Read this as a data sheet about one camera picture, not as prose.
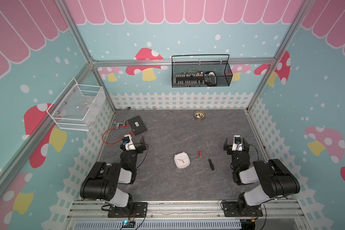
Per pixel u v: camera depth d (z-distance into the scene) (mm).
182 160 891
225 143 849
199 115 1154
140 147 802
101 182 453
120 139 754
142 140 837
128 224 727
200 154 942
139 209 745
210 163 909
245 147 812
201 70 940
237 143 738
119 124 1093
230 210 740
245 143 816
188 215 729
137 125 1076
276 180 454
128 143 750
